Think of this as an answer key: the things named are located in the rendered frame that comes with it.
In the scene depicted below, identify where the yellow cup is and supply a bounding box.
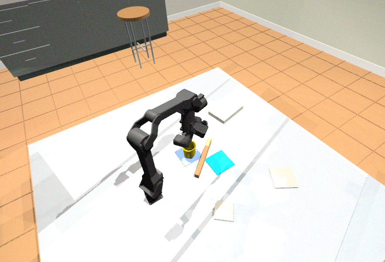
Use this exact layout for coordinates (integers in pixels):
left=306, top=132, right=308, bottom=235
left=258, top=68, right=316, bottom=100
left=182, top=141, right=196, bottom=158

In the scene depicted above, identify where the orange flat bar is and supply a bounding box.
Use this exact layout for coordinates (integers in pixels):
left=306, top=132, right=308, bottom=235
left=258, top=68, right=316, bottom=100
left=195, top=138, right=212, bottom=178

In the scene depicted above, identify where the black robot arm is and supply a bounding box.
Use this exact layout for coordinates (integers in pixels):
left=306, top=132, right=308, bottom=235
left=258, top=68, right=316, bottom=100
left=126, top=89, right=208, bottom=205

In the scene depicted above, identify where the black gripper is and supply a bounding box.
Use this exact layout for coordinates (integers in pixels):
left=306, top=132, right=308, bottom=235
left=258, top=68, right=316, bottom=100
left=173, top=116, right=202, bottom=148

